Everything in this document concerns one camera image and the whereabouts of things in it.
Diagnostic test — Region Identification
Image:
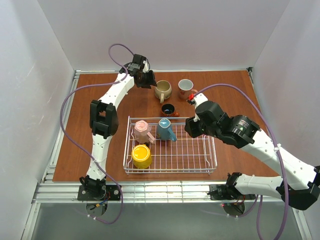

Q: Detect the white wire dish rack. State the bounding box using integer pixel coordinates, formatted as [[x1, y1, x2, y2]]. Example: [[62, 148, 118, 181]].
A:
[[123, 116, 217, 175]]

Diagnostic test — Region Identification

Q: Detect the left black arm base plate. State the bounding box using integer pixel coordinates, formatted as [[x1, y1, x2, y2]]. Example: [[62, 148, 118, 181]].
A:
[[77, 184, 121, 201]]

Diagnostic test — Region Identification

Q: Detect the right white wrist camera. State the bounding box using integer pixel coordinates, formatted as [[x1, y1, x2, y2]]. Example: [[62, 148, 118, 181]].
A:
[[187, 93, 208, 108]]

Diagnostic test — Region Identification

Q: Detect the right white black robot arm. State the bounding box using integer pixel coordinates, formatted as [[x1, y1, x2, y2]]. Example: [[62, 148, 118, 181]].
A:
[[184, 99, 320, 210]]

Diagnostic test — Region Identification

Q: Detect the aluminium table frame rail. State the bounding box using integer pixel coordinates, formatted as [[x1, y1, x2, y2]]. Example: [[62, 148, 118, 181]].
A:
[[31, 180, 300, 204]]

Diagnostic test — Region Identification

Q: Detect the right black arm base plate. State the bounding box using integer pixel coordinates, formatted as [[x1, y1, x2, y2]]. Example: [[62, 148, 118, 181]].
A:
[[207, 184, 256, 200]]

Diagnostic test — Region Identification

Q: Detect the yellow mug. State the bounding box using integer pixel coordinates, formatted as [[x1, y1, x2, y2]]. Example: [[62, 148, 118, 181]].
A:
[[131, 144, 152, 169]]

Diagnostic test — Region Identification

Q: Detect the blue mug white inside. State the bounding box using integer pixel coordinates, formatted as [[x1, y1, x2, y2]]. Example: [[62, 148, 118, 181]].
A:
[[156, 118, 177, 142]]

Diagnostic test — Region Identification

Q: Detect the white floral mug pink handle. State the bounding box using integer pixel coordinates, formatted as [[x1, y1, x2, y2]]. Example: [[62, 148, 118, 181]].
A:
[[178, 79, 198, 100]]

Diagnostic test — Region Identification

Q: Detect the beige round mug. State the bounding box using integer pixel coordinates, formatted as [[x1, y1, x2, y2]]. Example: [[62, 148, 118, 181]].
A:
[[154, 80, 172, 104]]

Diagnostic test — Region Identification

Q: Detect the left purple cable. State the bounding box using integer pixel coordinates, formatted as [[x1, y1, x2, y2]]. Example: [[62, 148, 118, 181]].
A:
[[60, 43, 135, 225]]

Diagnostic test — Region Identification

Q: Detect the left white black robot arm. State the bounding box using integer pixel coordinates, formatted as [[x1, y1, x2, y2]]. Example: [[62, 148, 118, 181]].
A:
[[80, 54, 157, 200]]

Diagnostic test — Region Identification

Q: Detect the small dark brown cup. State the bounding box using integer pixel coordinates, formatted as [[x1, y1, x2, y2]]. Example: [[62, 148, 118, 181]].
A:
[[161, 103, 180, 118]]

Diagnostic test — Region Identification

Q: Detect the pink faceted mug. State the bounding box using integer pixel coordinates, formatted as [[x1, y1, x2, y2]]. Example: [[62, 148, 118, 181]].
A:
[[133, 120, 156, 144]]

